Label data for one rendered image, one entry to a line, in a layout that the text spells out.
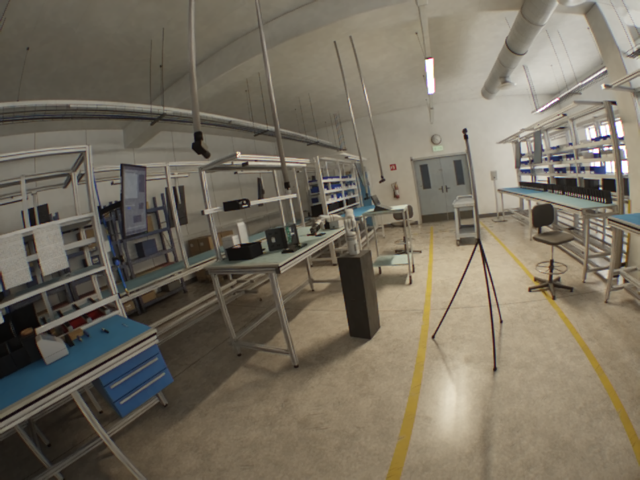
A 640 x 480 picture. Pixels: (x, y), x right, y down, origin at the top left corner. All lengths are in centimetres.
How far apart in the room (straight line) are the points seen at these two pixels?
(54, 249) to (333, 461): 217
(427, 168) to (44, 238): 874
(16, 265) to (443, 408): 286
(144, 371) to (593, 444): 256
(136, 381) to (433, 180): 852
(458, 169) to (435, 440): 793
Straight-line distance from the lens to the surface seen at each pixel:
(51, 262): 202
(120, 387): 160
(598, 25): 416
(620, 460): 196
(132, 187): 201
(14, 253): 202
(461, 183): 876
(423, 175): 871
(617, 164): 396
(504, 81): 541
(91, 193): 215
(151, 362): 163
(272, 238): 253
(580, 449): 189
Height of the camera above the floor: 144
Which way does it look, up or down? 10 degrees down
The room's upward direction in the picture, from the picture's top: 10 degrees counter-clockwise
